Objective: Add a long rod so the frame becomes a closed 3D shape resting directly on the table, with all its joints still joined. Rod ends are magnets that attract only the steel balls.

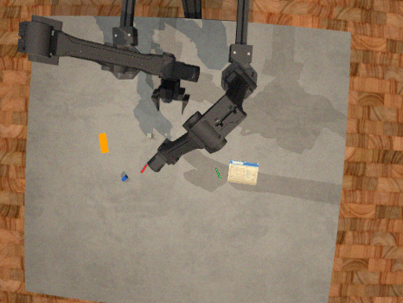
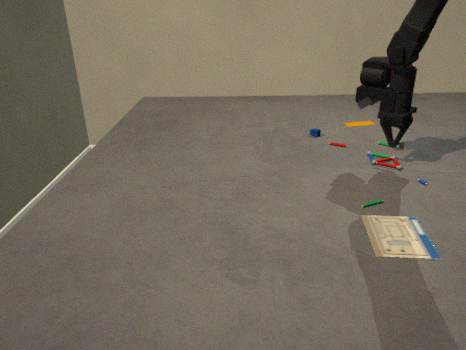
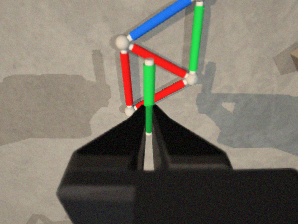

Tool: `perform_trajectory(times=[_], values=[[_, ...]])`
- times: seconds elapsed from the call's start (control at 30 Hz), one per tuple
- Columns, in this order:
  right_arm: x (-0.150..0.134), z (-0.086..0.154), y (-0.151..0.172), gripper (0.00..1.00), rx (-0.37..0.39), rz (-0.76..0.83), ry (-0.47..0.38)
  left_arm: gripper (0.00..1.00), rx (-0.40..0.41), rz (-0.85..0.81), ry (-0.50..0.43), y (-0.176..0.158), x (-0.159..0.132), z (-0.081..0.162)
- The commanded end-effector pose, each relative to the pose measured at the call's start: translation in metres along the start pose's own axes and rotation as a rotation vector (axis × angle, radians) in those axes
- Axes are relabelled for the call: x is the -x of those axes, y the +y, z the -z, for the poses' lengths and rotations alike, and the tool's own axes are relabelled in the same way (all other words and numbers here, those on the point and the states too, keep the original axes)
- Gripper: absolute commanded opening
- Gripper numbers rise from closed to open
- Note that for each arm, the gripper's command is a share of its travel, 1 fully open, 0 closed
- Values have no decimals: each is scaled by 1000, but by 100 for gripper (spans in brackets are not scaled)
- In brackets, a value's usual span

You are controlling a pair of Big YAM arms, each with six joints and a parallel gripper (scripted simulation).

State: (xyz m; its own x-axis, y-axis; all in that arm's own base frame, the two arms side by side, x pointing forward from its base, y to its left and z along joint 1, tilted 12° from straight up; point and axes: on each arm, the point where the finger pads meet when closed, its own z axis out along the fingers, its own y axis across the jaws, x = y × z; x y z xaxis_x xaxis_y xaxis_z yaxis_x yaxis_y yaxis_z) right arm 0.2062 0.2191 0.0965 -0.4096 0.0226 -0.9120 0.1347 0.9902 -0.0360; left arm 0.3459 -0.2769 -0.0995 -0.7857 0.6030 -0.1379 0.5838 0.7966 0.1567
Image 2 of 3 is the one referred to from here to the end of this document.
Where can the small cream cube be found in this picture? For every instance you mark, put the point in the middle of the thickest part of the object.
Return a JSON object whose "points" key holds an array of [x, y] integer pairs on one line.
{"points": [[401, 144]]}

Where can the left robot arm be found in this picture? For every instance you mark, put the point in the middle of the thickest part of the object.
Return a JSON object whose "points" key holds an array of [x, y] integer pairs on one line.
{"points": [[376, 75]]}

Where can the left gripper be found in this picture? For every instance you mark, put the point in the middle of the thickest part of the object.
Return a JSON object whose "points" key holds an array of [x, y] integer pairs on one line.
{"points": [[402, 116]]}

